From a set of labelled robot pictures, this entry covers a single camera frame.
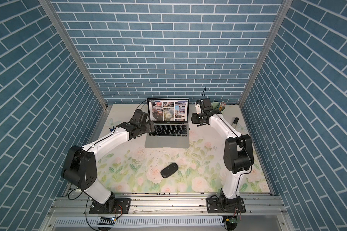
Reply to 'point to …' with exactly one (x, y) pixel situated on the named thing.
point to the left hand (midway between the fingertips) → (151, 126)
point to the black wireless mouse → (168, 170)
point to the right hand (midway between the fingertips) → (195, 118)
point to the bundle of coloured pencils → (221, 106)
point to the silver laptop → (171, 118)
